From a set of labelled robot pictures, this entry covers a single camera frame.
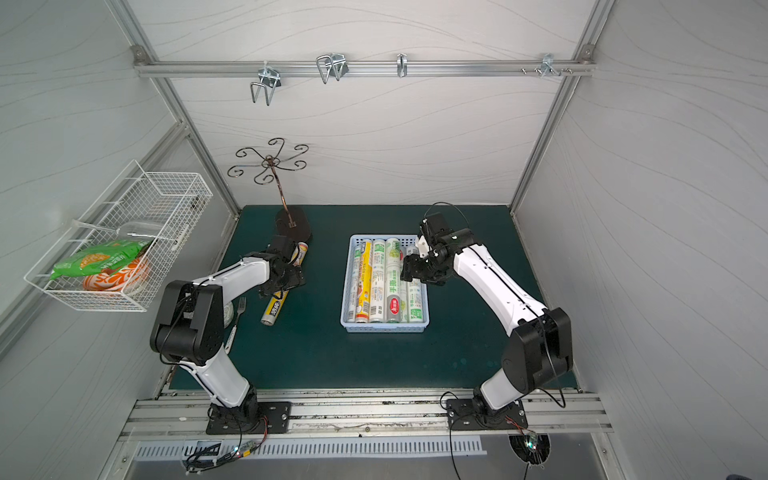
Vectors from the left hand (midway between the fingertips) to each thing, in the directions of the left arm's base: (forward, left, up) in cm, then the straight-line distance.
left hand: (287, 284), depth 95 cm
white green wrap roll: (-7, -22, +2) cm, 24 cm away
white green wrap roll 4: (-4, -41, +2) cm, 42 cm away
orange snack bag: (-17, +24, +30) cm, 42 cm away
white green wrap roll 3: (-6, -38, +1) cm, 39 cm away
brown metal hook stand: (+27, +5, +1) cm, 27 cm away
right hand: (-4, -40, +13) cm, 42 cm away
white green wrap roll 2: (-1, -35, +5) cm, 35 cm away
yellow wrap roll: (-6, +1, 0) cm, 6 cm away
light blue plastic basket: (-14, -23, 0) cm, 27 cm away
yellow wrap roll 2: (-1, -26, +5) cm, 26 cm away
